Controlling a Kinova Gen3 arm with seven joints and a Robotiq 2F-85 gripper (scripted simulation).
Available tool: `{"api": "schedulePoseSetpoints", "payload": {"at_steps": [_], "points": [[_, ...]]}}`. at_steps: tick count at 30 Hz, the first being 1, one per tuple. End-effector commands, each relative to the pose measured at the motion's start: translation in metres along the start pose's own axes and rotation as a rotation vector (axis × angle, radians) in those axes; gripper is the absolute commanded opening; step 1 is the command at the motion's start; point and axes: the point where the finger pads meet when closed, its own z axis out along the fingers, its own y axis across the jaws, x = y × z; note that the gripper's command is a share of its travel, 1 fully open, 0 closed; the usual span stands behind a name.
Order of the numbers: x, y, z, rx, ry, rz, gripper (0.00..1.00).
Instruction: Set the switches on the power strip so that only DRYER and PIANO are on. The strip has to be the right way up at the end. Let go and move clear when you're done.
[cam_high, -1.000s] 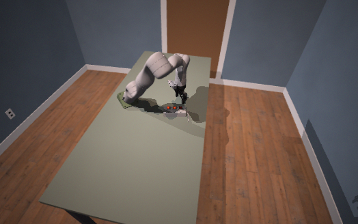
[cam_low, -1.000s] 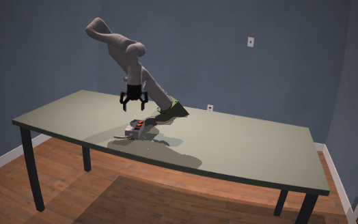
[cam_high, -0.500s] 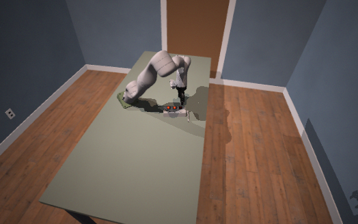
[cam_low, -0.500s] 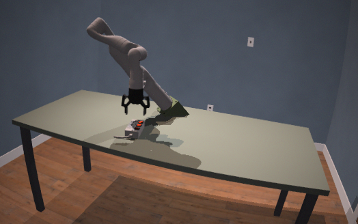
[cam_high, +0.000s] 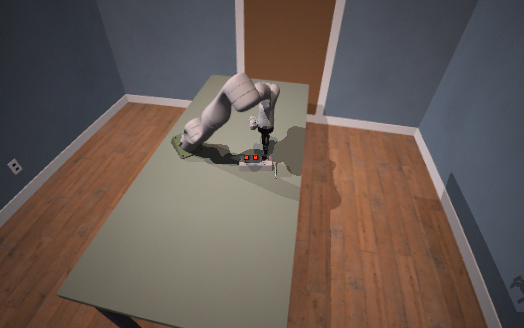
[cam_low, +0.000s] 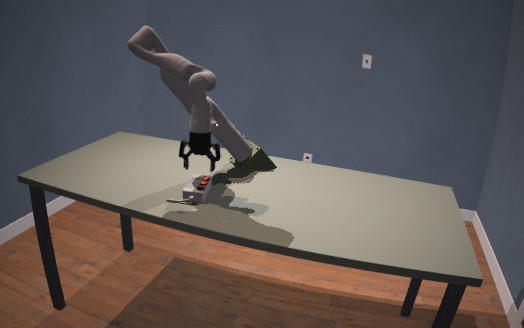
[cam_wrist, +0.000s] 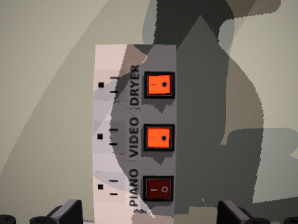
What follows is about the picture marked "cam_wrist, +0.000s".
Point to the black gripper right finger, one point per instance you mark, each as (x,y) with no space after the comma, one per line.
(229,213)

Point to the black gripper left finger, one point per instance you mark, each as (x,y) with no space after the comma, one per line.
(69,213)

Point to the white power strip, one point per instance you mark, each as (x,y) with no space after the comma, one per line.
(134,134)

